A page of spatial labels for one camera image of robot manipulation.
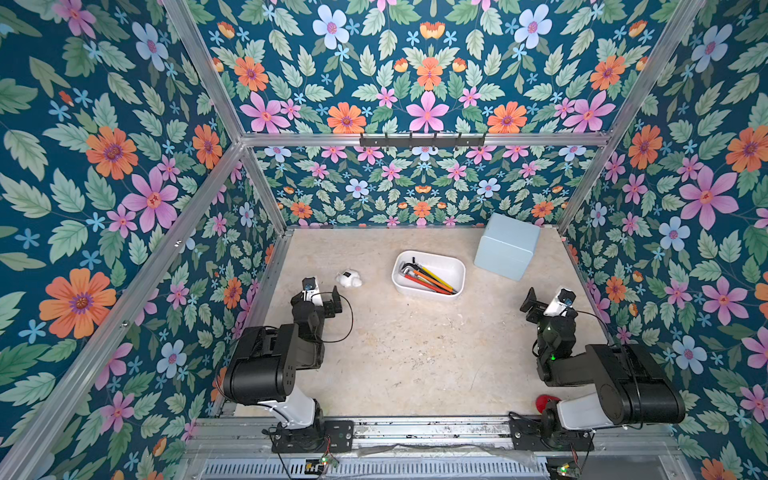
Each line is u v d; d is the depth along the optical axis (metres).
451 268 1.02
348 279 1.01
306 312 0.72
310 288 0.79
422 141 0.93
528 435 0.74
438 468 0.70
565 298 0.74
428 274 1.05
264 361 0.48
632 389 0.44
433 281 1.02
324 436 0.72
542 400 0.80
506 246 0.94
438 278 1.05
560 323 0.68
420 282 1.02
